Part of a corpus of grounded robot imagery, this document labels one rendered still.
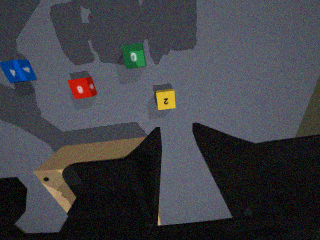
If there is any blue block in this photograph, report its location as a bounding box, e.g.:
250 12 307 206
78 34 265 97
0 59 37 83

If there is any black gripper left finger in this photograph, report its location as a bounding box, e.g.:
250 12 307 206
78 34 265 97
62 127 162 227

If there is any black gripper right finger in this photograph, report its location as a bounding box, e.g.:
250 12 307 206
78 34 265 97
193 122 320 217

